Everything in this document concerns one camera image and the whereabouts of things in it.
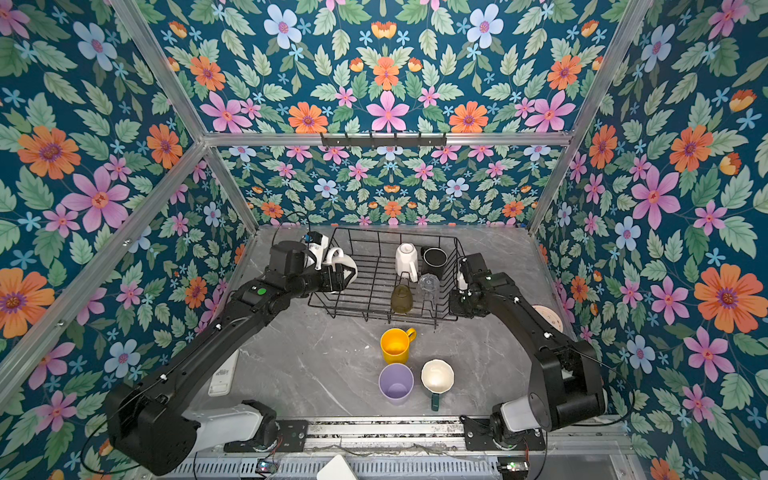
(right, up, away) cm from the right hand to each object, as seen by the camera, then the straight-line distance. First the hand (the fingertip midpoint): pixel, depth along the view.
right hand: (455, 306), depth 87 cm
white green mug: (-6, -19, -5) cm, 20 cm away
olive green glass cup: (-16, +2, +4) cm, 17 cm away
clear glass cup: (-8, +6, +5) cm, 10 cm away
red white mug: (-32, +15, -11) cm, 37 cm away
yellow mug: (-18, -12, +1) cm, 22 cm away
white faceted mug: (-14, +14, +9) cm, 22 cm away
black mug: (-6, +14, +9) cm, 17 cm away
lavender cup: (-17, -20, -5) cm, 27 cm away
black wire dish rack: (-17, +8, +15) cm, 24 cm away
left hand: (-29, +13, -11) cm, 34 cm away
